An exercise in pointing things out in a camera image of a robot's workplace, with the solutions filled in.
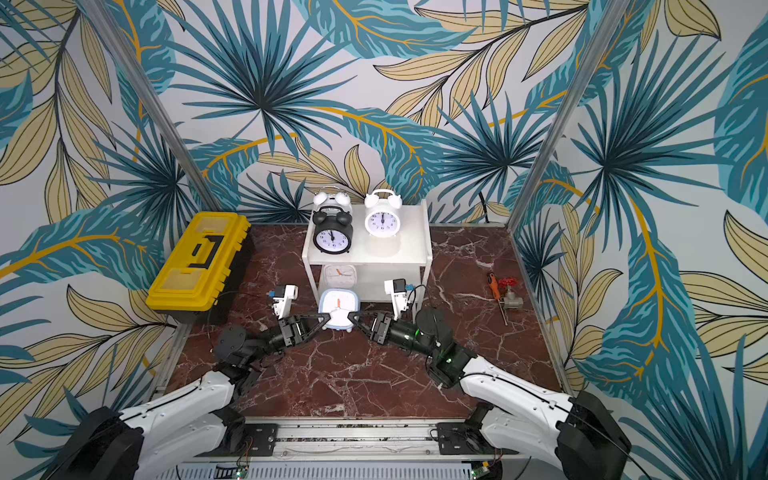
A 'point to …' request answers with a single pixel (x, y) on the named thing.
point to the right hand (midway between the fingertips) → (351, 317)
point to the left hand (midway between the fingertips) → (329, 324)
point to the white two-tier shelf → (378, 261)
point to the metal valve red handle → (511, 301)
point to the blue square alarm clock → (337, 304)
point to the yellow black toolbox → (200, 280)
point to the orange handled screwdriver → (491, 278)
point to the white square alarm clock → (340, 276)
